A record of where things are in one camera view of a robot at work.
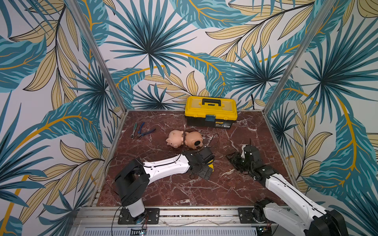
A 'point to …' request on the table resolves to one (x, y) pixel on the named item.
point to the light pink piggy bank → (175, 138)
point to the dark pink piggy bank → (193, 139)
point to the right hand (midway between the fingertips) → (226, 156)
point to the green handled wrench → (132, 135)
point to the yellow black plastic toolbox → (210, 111)
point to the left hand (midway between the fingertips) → (201, 172)
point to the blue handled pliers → (140, 134)
